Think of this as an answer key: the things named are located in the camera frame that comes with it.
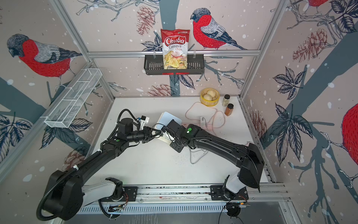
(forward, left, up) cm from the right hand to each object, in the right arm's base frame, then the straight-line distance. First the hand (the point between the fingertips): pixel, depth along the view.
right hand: (175, 141), depth 78 cm
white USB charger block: (+18, -17, -7) cm, 26 cm away
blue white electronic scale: (+11, +8, +6) cm, 14 cm away
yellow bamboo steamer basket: (+44, -29, -11) cm, 54 cm away
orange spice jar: (+32, -38, -9) cm, 50 cm away
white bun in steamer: (+51, -26, -10) cm, 58 cm away
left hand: (+3, +7, +5) cm, 9 cm away
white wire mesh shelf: (+10, +59, +17) cm, 62 cm away
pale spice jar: (+41, -37, -9) cm, 56 cm away
